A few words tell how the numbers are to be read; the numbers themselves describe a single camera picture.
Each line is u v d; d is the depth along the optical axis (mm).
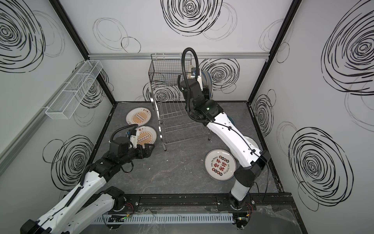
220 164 867
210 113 456
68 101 744
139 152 679
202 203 748
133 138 692
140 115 1114
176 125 1068
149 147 697
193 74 534
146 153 693
